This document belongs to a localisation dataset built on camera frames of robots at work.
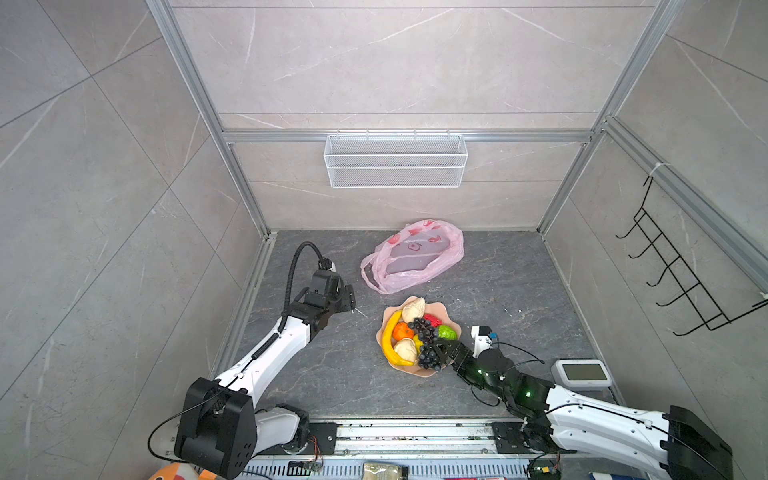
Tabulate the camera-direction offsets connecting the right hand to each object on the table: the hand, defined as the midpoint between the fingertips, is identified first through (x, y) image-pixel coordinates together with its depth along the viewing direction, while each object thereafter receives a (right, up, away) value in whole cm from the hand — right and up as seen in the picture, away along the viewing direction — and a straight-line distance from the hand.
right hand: (438, 350), depth 79 cm
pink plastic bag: (-6, +27, +32) cm, 42 cm away
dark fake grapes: (-3, +4, +1) cm, 5 cm away
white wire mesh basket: (-11, +58, +21) cm, 63 cm away
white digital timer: (+40, -7, +1) cm, 40 cm away
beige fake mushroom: (-9, 0, +1) cm, 9 cm away
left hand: (-27, +17, +7) cm, 33 cm away
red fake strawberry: (+1, +6, +8) cm, 10 cm away
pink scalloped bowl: (0, +9, +13) cm, 16 cm away
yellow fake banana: (-14, +2, +4) cm, 14 cm away
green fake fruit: (+3, +4, +2) cm, 6 cm away
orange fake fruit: (-10, +4, +7) cm, 12 cm away
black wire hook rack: (+55, +21, -12) cm, 60 cm away
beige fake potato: (-6, +10, +9) cm, 14 cm away
